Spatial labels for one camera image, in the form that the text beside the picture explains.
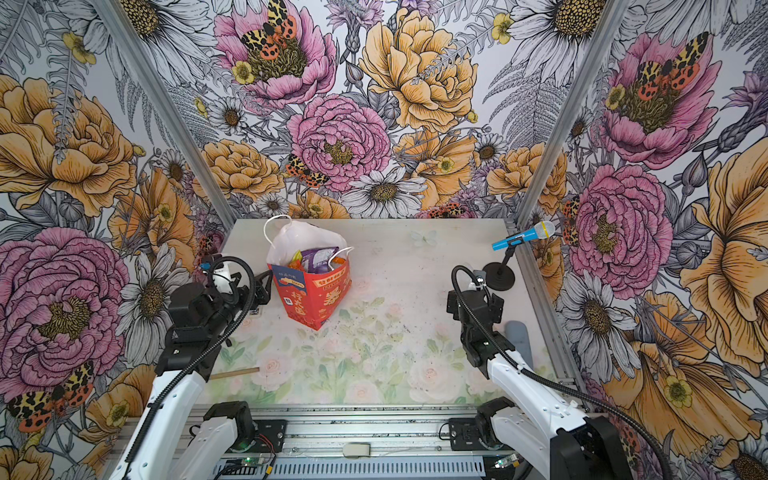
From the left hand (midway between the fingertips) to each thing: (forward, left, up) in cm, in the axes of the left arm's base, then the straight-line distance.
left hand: (258, 282), depth 77 cm
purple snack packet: (+10, -12, -4) cm, 17 cm away
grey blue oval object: (-6, -70, -20) cm, 73 cm away
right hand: (0, -57, -10) cm, 58 cm away
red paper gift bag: (-1, -14, -5) cm, 14 cm away
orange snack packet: (+13, -5, -8) cm, 17 cm away
